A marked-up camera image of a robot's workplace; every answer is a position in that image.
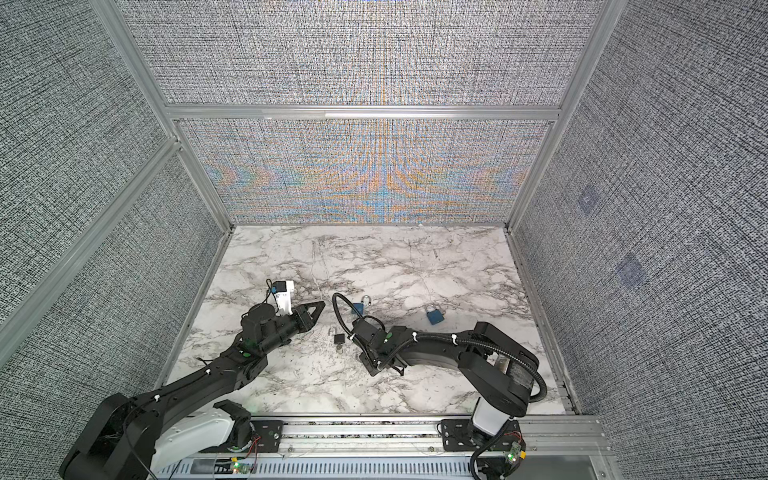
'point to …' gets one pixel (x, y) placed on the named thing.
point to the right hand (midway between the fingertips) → (373, 357)
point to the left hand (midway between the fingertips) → (324, 306)
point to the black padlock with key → (339, 339)
